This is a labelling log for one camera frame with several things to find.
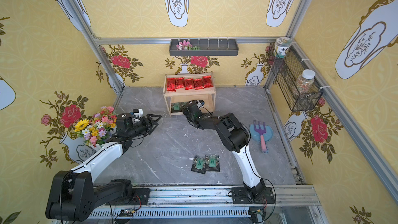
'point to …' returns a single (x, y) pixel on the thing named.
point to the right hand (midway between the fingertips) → (187, 104)
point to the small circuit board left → (126, 212)
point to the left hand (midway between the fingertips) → (155, 118)
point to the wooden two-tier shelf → (206, 95)
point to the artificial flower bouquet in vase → (95, 131)
